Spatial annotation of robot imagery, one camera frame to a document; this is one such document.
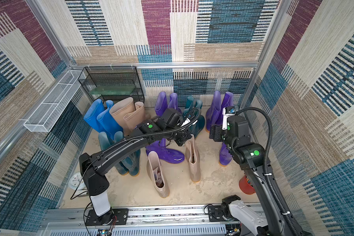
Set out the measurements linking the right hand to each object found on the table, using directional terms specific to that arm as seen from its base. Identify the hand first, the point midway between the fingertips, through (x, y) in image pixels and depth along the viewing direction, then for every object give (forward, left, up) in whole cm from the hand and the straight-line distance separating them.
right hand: (221, 129), depth 69 cm
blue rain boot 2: (+13, +60, -9) cm, 62 cm away
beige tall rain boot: (+19, +52, -4) cm, 56 cm away
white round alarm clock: (-13, +78, -28) cm, 84 cm away
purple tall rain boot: (+24, +30, -7) cm, 39 cm away
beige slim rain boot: (+13, +44, -7) cm, 47 cm away
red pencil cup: (-17, -16, -29) cm, 37 cm away
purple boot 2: (+23, -9, -5) cm, 26 cm away
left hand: (0, +13, -5) cm, 14 cm away
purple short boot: (+22, -3, -15) cm, 27 cm away
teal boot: (+23, +13, -7) cm, 28 cm away
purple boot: (-4, -6, -22) cm, 23 cm away
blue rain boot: (+13, +67, -4) cm, 69 cm away
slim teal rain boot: (-3, +55, -6) cm, 56 cm away
